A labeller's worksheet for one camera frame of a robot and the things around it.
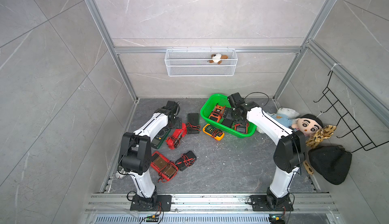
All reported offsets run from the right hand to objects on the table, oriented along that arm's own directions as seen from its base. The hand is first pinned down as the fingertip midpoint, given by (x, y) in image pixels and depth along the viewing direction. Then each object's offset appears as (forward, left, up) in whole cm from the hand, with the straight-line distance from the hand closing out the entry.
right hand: (231, 116), depth 91 cm
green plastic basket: (+17, +13, -9) cm, 23 cm away
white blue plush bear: (+4, -37, -6) cm, 37 cm away
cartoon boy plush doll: (-10, -40, +5) cm, 41 cm away
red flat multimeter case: (-28, +39, -9) cm, 49 cm away
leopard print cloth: (-19, -39, +4) cm, 44 cm away
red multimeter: (-13, +36, -7) cm, 38 cm away
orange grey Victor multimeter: (-1, -9, -12) cm, 15 cm away
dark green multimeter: (-8, +45, -11) cm, 47 cm away
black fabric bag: (-31, -40, +5) cm, 51 cm away
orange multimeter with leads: (+9, +7, -9) cm, 15 cm away
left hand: (-1, +36, -5) cm, 36 cm away
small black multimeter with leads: (-23, +28, -9) cm, 37 cm away
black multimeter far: (-1, +24, -10) cm, 26 cm away
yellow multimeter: (-6, +9, -10) cm, 15 cm away
